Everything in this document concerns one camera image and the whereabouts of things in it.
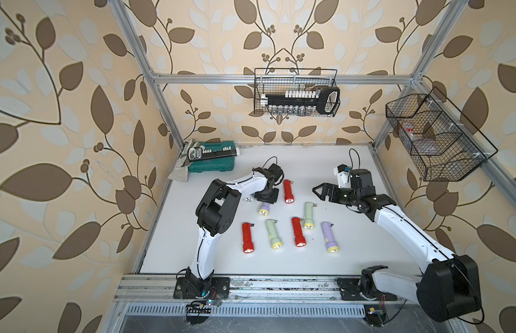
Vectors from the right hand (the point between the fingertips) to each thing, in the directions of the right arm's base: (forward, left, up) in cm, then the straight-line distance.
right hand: (322, 191), depth 84 cm
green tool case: (+24, +49, -9) cm, 56 cm away
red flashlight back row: (+8, +12, -13) cm, 20 cm away
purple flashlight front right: (-19, -2, -11) cm, 22 cm away
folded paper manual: (+23, +68, -12) cm, 73 cm away
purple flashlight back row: (-1, +24, -11) cm, 27 cm away
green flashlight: (-8, +5, -12) cm, 16 cm away
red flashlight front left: (-17, +31, -12) cm, 37 cm away
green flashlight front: (-16, +20, -12) cm, 28 cm away
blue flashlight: (+4, +32, -12) cm, 34 cm away
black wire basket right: (+6, -41, +19) cm, 46 cm away
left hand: (+6, +22, -13) cm, 26 cm away
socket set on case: (+30, +60, -7) cm, 67 cm away
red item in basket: (+17, -35, +17) cm, 43 cm away
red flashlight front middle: (-14, +10, -12) cm, 21 cm away
